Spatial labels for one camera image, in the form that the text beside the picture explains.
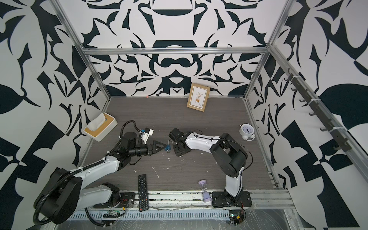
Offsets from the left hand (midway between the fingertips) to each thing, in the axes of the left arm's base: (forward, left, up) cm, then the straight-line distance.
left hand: (164, 145), depth 79 cm
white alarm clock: (+14, -54, -12) cm, 57 cm away
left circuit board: (-29, +24, -11) cm, 40 cm away
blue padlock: (0, -2, -2) cm, 3 cm away
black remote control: (-21, +11, -13) cm, 27 cm away
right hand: (+2, -8, -13) cm, 16 cm away
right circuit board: (-32, -35, -15) cm, 50 cm away
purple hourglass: (-24, -22, -10) cm, 34 cm away
